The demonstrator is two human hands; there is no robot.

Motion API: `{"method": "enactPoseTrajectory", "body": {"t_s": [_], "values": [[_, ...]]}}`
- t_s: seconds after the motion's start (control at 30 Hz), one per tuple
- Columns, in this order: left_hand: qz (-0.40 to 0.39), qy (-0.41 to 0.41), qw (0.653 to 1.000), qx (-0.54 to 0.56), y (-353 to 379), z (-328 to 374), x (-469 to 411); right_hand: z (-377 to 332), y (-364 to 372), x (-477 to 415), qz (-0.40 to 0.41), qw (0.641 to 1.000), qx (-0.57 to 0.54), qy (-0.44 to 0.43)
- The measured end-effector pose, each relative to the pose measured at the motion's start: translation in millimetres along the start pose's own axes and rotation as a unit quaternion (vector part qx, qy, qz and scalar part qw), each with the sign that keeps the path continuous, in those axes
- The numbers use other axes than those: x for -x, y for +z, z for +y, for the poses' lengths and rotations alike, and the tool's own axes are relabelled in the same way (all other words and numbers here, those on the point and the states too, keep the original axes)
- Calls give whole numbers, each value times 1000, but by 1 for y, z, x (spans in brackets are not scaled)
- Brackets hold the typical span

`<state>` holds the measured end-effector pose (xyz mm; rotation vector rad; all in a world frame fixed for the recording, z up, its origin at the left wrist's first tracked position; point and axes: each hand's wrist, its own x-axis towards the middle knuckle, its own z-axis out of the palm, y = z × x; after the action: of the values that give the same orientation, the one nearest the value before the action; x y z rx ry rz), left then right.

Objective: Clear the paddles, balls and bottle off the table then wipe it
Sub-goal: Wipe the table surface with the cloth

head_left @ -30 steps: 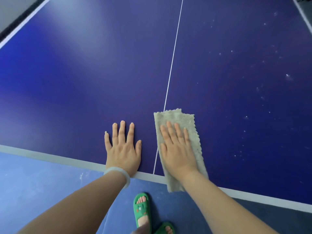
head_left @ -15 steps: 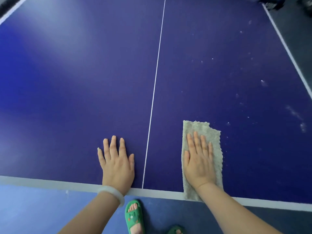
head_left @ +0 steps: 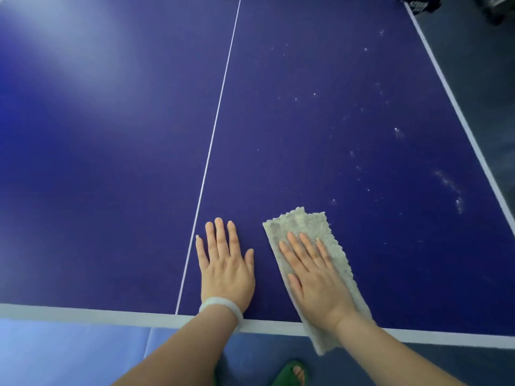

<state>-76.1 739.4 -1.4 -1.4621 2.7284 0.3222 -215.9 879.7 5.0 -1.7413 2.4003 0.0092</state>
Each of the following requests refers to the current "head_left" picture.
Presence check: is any green right slipper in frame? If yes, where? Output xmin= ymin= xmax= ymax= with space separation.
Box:
xmin=271 ymin=359 xmax=308 ymax=386

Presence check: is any person's right hand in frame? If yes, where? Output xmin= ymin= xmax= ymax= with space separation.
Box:
xmin=278 ymin=232 xmax=359 ymax=334

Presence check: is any white jade bangle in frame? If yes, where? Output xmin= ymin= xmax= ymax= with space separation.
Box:
xmin=198 ymin=297 xmax=244 ymax=334

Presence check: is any black fitness machine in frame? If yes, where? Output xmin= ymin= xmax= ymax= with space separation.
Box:
xmin=474 ymin=0 xmax=515 ymax=25

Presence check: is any person's left hand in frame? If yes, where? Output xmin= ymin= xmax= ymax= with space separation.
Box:
xmin=195 ymin=217 xmax=256 ymax=314

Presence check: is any grey cleaning cloth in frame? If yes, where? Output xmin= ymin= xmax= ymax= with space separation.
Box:
xmin=262 ymin=206 xmax=375 ymax=357

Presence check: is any person's right forearm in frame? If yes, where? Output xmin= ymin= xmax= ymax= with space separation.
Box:
xmin=333 ymin=311 xmax=467 ymax=386

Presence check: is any person's left forearm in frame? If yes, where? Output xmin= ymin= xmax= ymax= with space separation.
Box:
xmin=112 ymin=304 xmax=239 ymax=386

